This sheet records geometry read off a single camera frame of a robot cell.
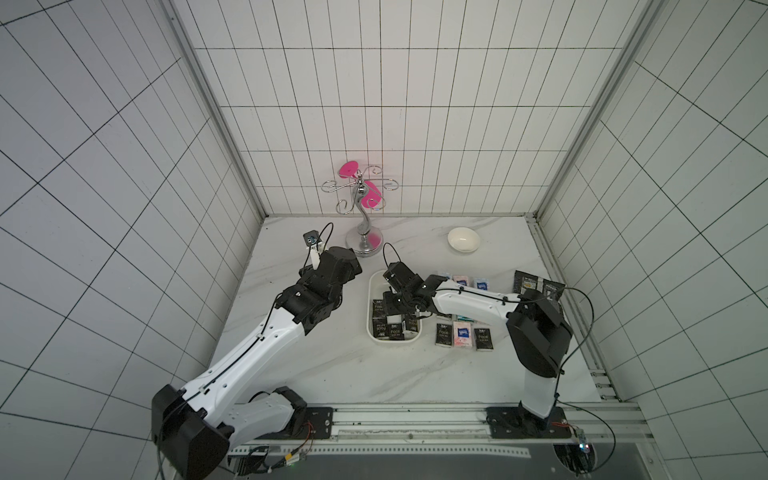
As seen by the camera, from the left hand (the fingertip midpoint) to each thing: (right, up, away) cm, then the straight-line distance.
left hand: (332, 263), depth 77 cm
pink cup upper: (+2, +29, +17) cm, 34 cm away
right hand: (+11, -15, +10) cm, 21 cm away
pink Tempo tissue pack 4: (+37, -21, +8) cm, 43 cm away
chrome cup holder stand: (+6, +6, +34) cm, 35 cm away
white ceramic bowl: (+43, +6, +30) cm, 53 cm away
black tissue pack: (+31, -22, +8) cm, 39 cm away
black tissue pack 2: (+12, -15, +13) cm, 23 cm away
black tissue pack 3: (+17, -21, +8) cm, 28 cm away
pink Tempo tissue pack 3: (+46, -8, +20) cm, 51 cm away
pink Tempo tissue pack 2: (+41, -7, +21) cm, 46 cm away
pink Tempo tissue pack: (+35, -6, +23) cm, 42 cm away
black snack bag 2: (+70, -11, +19) cm, 73 cm away
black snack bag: (+61, -8, +21) cm, 65 cm away
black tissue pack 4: (+22, -19, +10) cm, 30 cm away
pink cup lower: (+10, +20, +12) cm, 25 cm away
